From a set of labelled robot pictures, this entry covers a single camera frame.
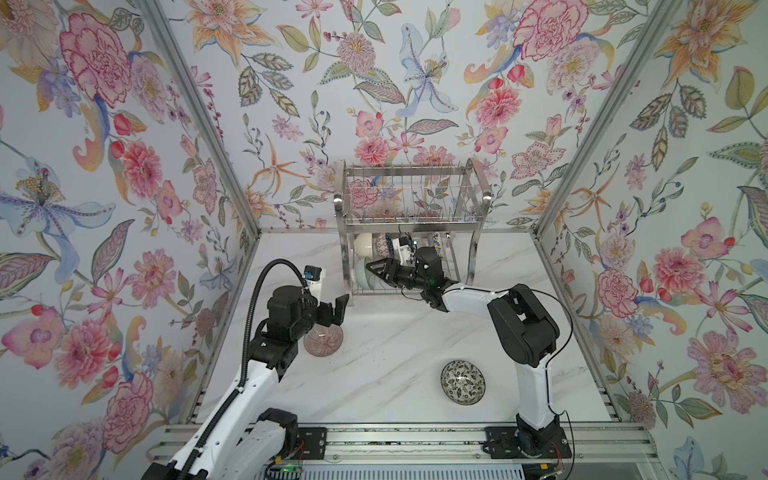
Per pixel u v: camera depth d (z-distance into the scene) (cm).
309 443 74
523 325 55
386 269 82
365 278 93
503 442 73
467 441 75
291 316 58
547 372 57
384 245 101
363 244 101
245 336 50
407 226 77
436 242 101
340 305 70
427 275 77
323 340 90
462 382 84
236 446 55
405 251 86
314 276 66
